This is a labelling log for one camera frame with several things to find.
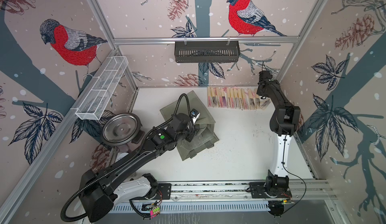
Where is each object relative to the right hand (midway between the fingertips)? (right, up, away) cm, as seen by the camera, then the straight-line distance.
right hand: (266, 91), depth 104 cm
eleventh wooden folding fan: (-5, -8, +6) cm, 11 cm away
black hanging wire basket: (-42, +28, +2) cm, 51 cm away
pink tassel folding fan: (-11, -5, +10) cm, 16 cm away
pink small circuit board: (-68, -56, -38) cm, 96 cm away
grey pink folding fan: (-19, -7, +7) cm, 22 cm away
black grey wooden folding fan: (-36, -1, +13) cm, 39 cm away
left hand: (-50, -18, -28) cm, 60 cm away
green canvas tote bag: (-44, -29, -11) cm, 54 cm away
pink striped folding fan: (-22, -4, +10) cm, 25 cm away
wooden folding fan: (-8, -5, +7) cm, 12 cm away
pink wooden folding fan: (-40, -5, +10) cm, 41 cm away
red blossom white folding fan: (-26, -8, +7) cm, 28 cm away
